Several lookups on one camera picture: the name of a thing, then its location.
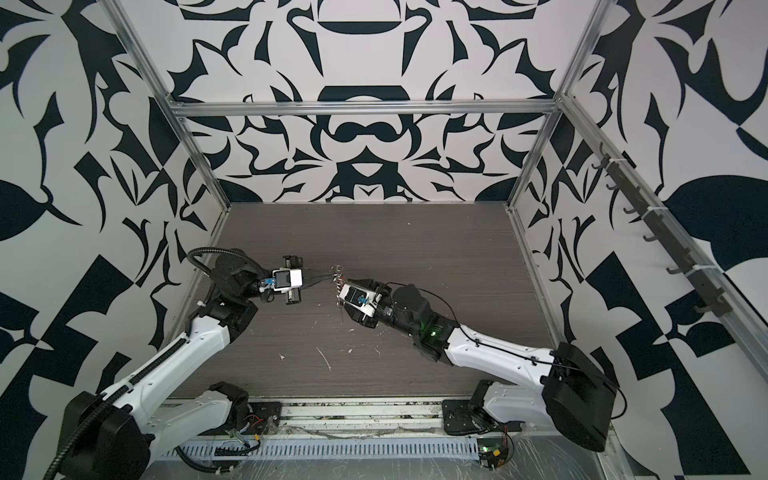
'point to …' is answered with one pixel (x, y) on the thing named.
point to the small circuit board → (492, 452)
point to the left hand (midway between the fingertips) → (335, 263)
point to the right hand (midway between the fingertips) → (349, 286)
